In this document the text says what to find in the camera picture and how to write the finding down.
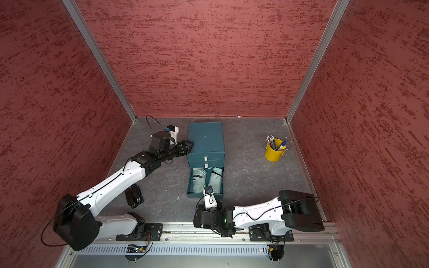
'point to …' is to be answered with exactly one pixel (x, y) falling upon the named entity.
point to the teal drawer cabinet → (208, 149)
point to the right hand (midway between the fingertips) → (204, 209)
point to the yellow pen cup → (273, 154)
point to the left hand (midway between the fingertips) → (188, 148)
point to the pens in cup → (271, 140)
